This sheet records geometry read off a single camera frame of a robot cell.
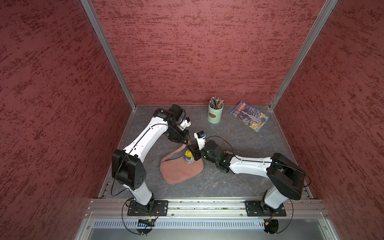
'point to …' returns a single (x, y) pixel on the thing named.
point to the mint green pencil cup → (214, 115)
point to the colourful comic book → (249, 115)
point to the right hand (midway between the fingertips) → (189, 148)
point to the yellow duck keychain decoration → (188, 157)
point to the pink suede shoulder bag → (176, 170)
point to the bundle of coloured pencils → (216, 103)
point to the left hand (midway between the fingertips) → (184, 145)
